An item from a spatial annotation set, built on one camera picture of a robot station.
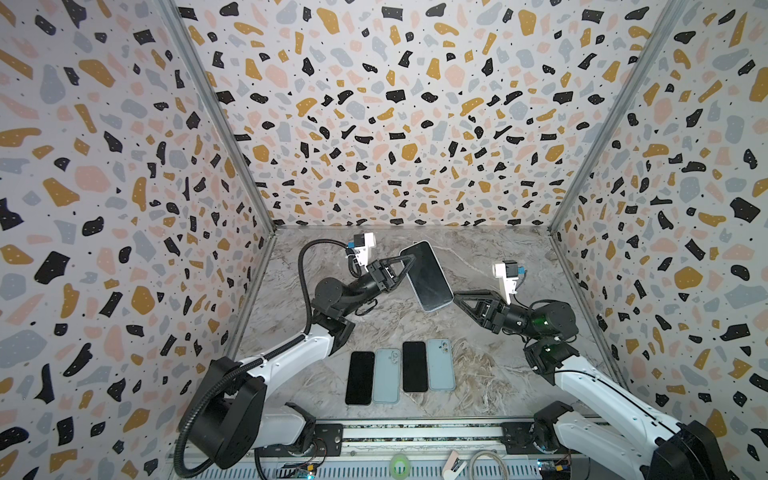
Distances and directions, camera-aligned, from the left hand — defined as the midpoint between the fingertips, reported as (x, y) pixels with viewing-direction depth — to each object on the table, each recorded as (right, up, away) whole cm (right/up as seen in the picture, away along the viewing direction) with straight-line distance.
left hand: (415, 259), depth 62 cm
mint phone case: (-7, -34, +21) cm, 40 cm away
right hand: (+8, -9, -1) cm, 12 cm away
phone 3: (+8, -31, +24) cm, 40 cm away
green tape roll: (-3, -49, +9) cm, 50 cm away
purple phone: (+1, -31, +23) cm, 38 cm away
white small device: (+8, -49, +7) cm, 50 cm away
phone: (+3, -4, +2) cm, 5 cm away
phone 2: (-15, -34, +22) cm, 43 cm away
